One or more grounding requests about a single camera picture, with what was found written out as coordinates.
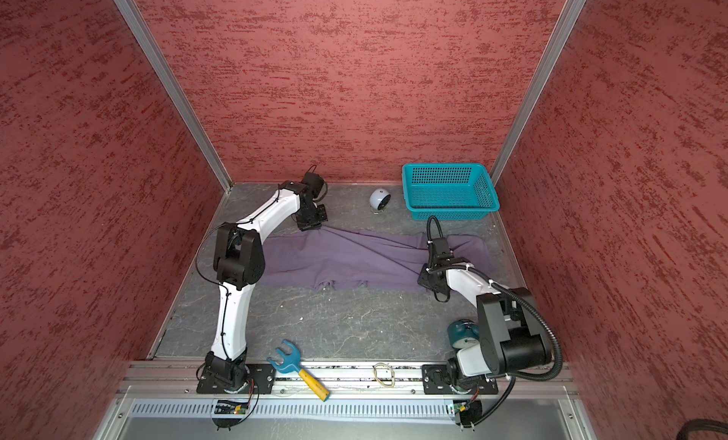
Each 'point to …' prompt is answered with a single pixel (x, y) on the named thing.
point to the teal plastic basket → (462, 191)
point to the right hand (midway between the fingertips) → (427, 286)
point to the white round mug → (379, 198)
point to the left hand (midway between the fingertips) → (319, 229)
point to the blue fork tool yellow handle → (291, 363)
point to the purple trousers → (354, 259)
